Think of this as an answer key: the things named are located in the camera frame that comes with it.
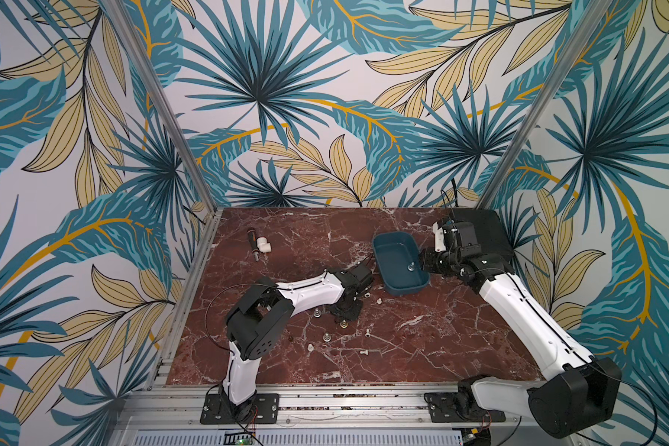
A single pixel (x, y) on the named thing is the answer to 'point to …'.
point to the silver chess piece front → (327, 337)
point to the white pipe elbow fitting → (263, 245)
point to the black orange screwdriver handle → (254, 243)
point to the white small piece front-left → (310, 347)
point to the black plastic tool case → (489, 229)
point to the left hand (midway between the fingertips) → (346, 317)
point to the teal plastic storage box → (400, 262)
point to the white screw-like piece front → (364, 352)
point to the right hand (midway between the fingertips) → (424, 256)
